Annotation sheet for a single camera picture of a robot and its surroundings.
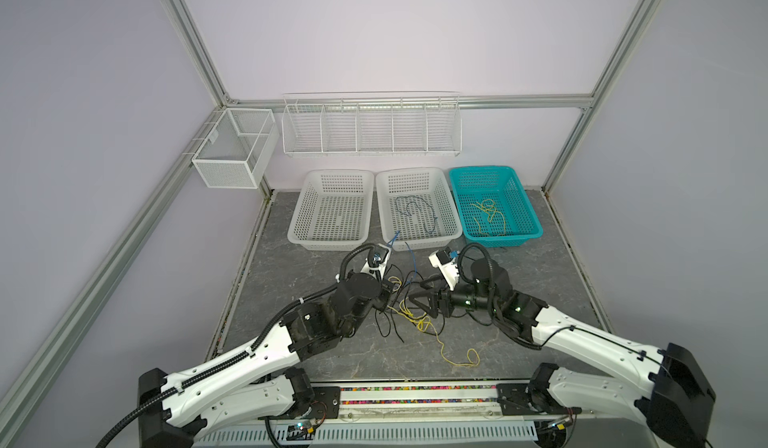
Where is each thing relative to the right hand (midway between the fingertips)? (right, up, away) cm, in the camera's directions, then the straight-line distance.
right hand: (416, 292), depth 72 cm
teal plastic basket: (+23, +31, +36) cm, 53 cm away
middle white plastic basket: (+3, +22, +42) cm, 48 cm away
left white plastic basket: (-29, +21, +43) cm, 56 cm away
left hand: (-8, +5, -2) cm, 10 cm away
